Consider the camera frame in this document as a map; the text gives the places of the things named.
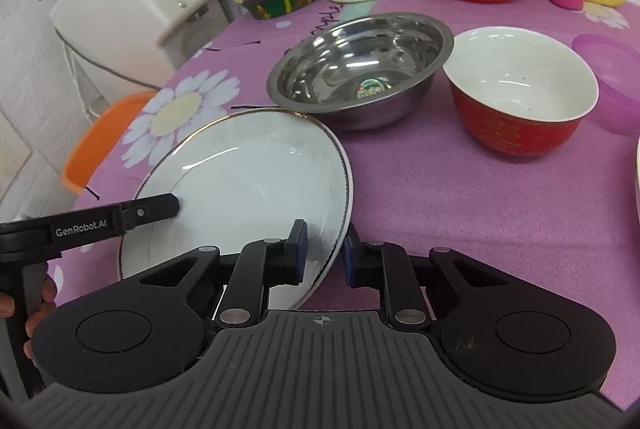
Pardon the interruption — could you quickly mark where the white gold-rimmed plate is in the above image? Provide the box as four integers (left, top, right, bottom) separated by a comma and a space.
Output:
118, 108, 354, 310

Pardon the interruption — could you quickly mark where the stainless steel bowl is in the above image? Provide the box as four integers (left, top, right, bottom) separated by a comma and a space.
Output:
267, 13, 454, 131

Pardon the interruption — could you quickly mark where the purple plastic bowl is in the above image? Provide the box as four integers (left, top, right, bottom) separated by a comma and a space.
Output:
572, 33, 639, 136

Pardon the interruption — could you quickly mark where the left hand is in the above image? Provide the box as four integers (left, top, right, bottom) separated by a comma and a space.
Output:
0, 275, 58, 360

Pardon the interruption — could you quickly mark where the orange plastic stool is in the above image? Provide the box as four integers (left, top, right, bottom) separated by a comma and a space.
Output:
61, 91, 156, 195

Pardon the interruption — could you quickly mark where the red and white ceramic bowl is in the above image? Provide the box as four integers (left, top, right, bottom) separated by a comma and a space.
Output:
442, 26, 600, 157

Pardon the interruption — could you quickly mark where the white countertop appliance with screen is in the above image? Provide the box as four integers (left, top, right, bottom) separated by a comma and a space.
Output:
50, 0, 229, 104

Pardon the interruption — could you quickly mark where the white floral plate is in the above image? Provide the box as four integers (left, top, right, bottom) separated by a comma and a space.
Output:
634, 137, 640, 222

